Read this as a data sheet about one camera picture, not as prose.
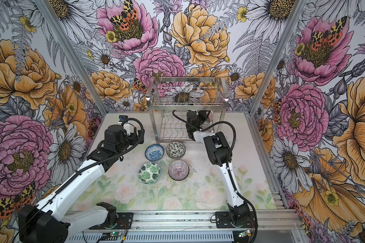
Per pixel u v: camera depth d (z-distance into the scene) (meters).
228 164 0.65
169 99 1.19
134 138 0.66
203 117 0.95
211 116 1.03
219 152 0.67
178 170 0.89
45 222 0.38
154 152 0.97
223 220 0.73
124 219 0.75
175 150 0.97
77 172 0.48
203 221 0.76
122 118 0.67
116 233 0.71
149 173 0.87
